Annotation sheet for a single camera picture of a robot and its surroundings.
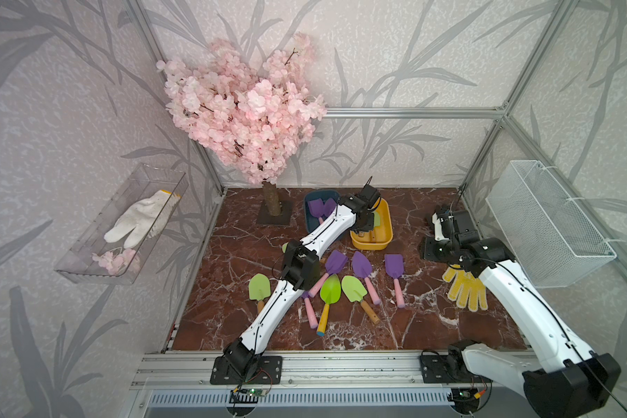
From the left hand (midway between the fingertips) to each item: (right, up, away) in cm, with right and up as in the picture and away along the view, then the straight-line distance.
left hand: (366, 226), depth 100 cm
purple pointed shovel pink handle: (-3, -15, -5) cm, 16 cm away
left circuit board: (-34, -44, -30) cm, 63 cm away
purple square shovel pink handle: (-12, -13, -6) cm, 19 cm away
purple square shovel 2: (-19, -29, -20) cm, 40 cm away
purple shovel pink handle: (-20, +7, +12) cm, 24 cm away
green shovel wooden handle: (+6, +3, +8) cm, 11 cm away
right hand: (+15, -5, -22) cm, 27 cm away
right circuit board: (+25, -47, -26) cm, 59 cm away
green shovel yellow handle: (-14, -22, -12) cm, 28 cm away
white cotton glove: (-63, +4, -33) cm, 71 cm away
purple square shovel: (+9, -14, -7) cm, 18 cm away
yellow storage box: (+5, -5, +2) cm, 7 cm away
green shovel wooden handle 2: (-5, -22, -11) cm, 25 cm away
